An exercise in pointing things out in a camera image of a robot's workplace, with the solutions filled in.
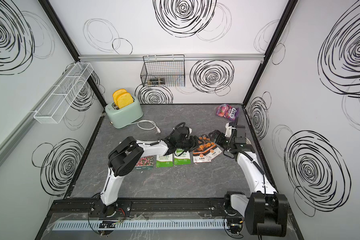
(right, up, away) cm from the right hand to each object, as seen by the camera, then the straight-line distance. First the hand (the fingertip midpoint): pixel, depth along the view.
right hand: (217, 137), depth 83 cm
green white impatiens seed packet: (-31, -15, +7) cm, 35 cm away
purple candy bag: (+14, +16, +29) cm, 36 cm away
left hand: (-7, -5, +5) cm, 10 cm away
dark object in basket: (-35, +33, +5) cm, 48 cm away
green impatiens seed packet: (-19, -14, +8) cm, 25 cm away
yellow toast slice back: (-63, +27, +13) cm, 69 cm away
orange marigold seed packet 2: (-9, -12, +9) cm, 18 cm away
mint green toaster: (-58, +12, +14) cm, 60 cm away
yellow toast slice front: (-57, +23, +13) cm, 63 cm away
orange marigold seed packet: (-2, -9, +11) cm, 14 cm away
